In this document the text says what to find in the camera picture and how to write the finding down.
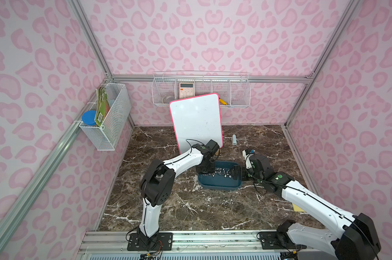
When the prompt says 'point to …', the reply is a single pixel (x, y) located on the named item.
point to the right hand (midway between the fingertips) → (236, 168)
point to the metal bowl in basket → (167, 99)
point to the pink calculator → (186, 90)
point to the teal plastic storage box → (219, 182)
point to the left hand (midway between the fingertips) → (210, 168)
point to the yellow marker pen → (223, 102)
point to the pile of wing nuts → (224, 171)
